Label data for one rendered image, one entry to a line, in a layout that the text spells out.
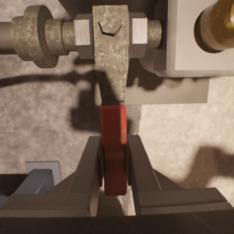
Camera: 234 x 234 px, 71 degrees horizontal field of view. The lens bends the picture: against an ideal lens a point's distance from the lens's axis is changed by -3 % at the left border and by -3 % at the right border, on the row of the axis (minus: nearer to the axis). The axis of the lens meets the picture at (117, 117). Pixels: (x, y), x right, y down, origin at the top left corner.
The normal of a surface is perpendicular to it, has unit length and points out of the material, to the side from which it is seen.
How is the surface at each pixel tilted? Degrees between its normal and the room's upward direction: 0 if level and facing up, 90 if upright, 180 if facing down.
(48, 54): 85
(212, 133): 0
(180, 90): 0
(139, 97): 0
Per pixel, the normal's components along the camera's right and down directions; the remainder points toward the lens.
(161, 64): -1.00, 0.03
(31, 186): -0.03, -0.97
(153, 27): 0.01, 0.06
